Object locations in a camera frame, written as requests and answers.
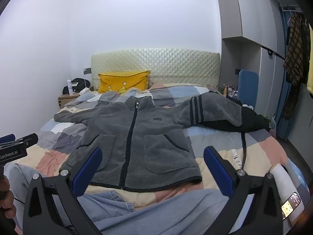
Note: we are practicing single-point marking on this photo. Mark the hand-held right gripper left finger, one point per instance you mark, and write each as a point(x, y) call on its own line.
point(88, 169)

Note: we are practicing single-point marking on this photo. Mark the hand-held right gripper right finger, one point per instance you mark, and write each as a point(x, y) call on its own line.
point(217, 173)

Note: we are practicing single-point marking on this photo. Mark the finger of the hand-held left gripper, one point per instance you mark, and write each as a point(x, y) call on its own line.
point(28, 140)
point(7, 138)

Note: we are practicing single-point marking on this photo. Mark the grey fleece jacket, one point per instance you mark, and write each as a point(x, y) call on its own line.
point(146, 132)

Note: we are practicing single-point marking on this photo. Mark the person's left hand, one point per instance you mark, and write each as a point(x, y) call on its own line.
point(7, 198)

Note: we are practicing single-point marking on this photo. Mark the patchwork blanket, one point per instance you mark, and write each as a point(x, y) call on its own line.
point(256, 146)

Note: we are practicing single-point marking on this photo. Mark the wooden nightstand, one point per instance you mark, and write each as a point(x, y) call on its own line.
point(66, 100)

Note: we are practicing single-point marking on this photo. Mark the black pants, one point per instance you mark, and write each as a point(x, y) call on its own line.
point(251, 122)

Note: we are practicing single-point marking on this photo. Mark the white device with display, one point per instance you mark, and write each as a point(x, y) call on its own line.
point(283, 183)

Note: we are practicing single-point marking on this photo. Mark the white spray bottle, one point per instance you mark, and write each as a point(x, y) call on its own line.
point(70, 87)

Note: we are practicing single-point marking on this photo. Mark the blue-grey garment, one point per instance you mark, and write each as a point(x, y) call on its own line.
point(159, 213)

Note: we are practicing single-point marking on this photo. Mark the white crumpled cloth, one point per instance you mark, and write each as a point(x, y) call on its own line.
point(85, 90)

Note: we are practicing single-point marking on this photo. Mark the black bag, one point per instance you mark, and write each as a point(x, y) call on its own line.
point(79, 80)

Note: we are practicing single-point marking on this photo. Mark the group of small bottles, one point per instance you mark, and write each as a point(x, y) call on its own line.
point(228, 90)

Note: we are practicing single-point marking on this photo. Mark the yellow pillow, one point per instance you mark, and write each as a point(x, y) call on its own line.
point(122, 82)

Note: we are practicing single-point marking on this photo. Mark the quilted cream headboard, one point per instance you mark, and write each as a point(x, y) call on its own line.
point(171, 63)

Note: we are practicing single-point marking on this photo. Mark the brown checked coat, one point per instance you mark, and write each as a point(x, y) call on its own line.
point(294, 61)

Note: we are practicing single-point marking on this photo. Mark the yellow garment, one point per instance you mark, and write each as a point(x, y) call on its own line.
point(310, 73)

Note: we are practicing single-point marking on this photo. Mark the grey bedside cabinet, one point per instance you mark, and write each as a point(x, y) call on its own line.
point(244, 9)

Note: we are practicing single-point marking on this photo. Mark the wall socket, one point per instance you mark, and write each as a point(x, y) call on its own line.
point(87, 71)

